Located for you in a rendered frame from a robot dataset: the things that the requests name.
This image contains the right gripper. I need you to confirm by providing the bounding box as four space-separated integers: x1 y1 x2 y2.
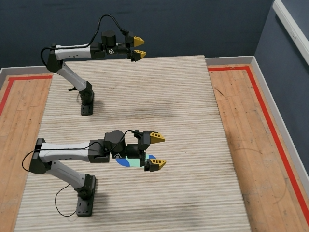
127 130 166 172

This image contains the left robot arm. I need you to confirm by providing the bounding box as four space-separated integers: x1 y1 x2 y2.
46 30 134 115

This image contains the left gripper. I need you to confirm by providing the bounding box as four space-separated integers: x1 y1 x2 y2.
118 36 146 62

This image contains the mint green and blue sock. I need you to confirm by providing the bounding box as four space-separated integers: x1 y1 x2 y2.
116 154 156 167

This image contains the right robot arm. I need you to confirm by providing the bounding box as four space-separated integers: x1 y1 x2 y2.
29 130 150 215

